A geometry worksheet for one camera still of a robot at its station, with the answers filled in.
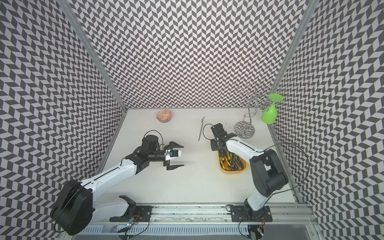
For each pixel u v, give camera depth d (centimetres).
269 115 82
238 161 85
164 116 112
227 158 84
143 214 73
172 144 74
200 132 105
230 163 83
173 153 64
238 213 73
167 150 71
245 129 102
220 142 67
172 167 71
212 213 75
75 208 40
